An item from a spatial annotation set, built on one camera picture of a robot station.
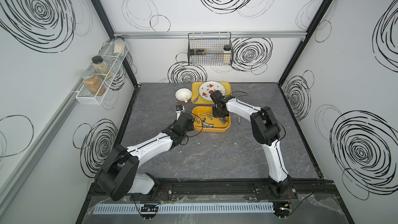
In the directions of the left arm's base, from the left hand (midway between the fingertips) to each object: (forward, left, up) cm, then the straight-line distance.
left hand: (188, 119), depth 88 cm
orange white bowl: (+26, +6, -8) cm, 28 cm away
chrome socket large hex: (+5, -22, -8) cm, 24 cm away
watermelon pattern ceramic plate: (+33, -11, -8) cm, 35 cm away
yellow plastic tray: (+32, -2, -9) cm, 33 cm away
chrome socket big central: (+2, -11, -9) cm, 14 cm away
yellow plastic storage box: (0, -18, -8) cm, 20 cm away
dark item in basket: (+35, -3, +22) cm, 41 cm away
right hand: (+10, -19, -9) cm, 23 cm away
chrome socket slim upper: (+11, -11, -9) cm, 18 cm away
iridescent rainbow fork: (+22, -3, -9) cm, 24 cm away
